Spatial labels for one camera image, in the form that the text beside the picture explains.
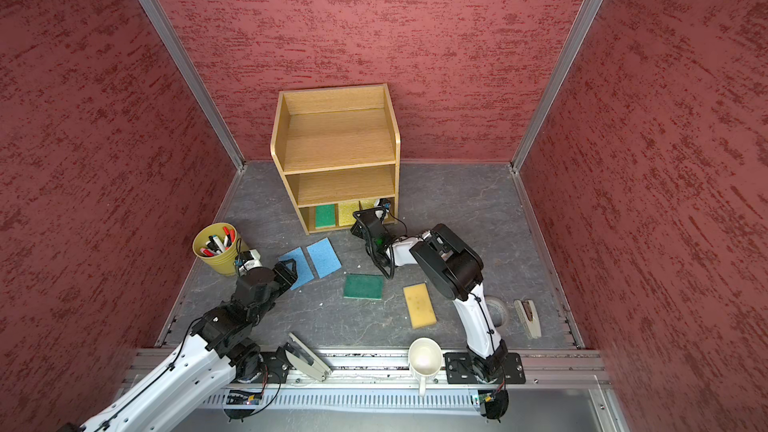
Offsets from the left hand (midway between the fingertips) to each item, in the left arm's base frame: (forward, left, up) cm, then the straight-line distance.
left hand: (292, 272), depth 82 cm
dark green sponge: (-1, -20, -7) cm, 21 cm away
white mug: (-20, -37, -7) cm, 43 cm away
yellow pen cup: (+1, +18, +4) cm, 18 cm away
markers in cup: (+7, +24, +1) cm, 25 cm away
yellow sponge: (+28, -20, -4) cm, 34 cm away
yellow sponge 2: (+24, -12, -4) cm, 27 cm away
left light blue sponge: (+3, -1, -7) cm, 8 cm away
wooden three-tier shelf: (+26, -13, +23) cm, 37 cm away
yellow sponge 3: (-7, -37, -6) cm, 38 cm away
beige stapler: (-10, -67, -6) cm, 68 cm away
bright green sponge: (+23, -5, -4) cm, 24 cm away
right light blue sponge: (+8, -6, -6) cm, 12 cm away
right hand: (+20, -16, -5) cm, 26 cm away
